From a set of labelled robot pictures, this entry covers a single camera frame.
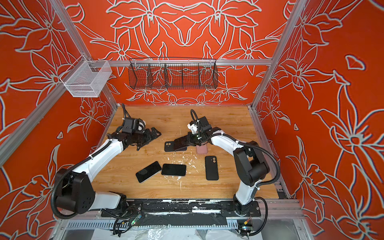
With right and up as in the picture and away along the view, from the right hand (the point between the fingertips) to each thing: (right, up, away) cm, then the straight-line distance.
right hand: (181, 141), depth 85 cm
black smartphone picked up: (-8, -5, +10) cm, 14 cm away
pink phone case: (+13, -7, +10) cm, 18 cm away
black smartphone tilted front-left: (-20, -20, +5) cm, 29 cm away
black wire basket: (-7, +44, +14) cm, 47 cm away
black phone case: (+18, -16, +3) cm, 24 cm away
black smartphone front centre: (-4, -17, 0) cm, 17 cm away
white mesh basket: (-60, +39, +7) cm, 72 cm away
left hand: (-14, +4, -1) cm, 15 cm away
